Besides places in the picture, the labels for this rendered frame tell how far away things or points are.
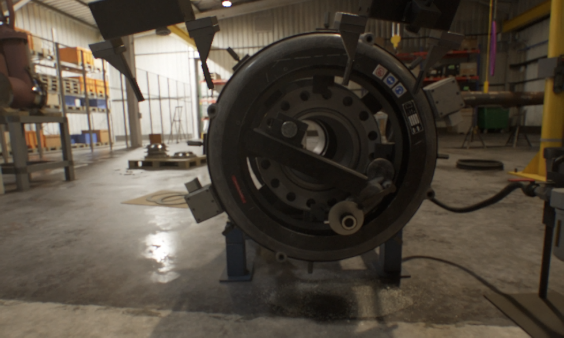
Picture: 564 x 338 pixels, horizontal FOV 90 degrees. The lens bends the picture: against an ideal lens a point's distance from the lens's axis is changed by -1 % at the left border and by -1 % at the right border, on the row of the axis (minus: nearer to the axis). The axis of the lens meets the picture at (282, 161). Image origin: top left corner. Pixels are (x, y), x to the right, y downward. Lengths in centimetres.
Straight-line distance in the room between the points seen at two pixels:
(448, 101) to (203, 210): 87
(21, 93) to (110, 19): 440
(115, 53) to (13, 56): 459
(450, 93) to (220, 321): 110
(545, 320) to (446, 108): 81
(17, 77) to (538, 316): 527
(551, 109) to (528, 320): 328
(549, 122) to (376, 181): 356
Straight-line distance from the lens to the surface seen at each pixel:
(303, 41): 93
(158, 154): 578
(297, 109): 101
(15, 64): 508
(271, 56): 91
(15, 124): 450
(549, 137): 439
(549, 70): 434
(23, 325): 150
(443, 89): 105
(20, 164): 451
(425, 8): 45
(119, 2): 50
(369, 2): 47
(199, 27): 46
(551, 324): 141
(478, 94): 826
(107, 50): 53
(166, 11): 47
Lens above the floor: 69
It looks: 7 degrees down
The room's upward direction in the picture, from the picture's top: 2 degrees counter-clockwise
